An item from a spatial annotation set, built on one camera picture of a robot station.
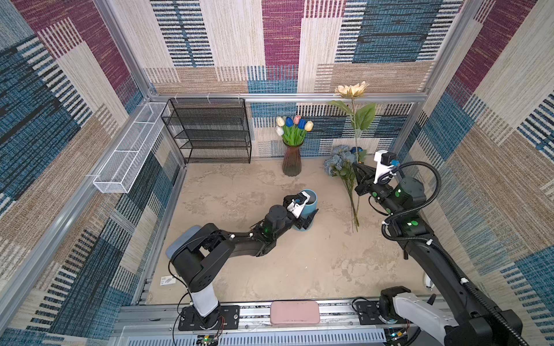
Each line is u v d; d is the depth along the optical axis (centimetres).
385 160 58
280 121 94
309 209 77
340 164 107
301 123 93
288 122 94
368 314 73
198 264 47
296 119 94
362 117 65
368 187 63
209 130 111
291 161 108
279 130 94
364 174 65
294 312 75
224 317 73
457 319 43
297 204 72
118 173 70
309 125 91
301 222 76
